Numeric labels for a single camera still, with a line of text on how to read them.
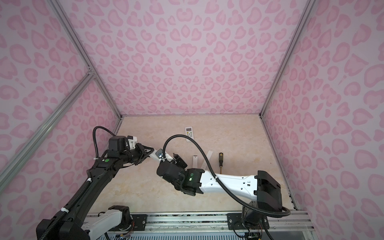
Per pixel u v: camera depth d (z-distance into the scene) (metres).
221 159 0.95
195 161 0.93
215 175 0.48
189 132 1.07
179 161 0.64
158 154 0.60
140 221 0.73
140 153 0.69
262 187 0.46
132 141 0.75
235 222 0.73
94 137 0.63
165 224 0.74
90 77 0.89
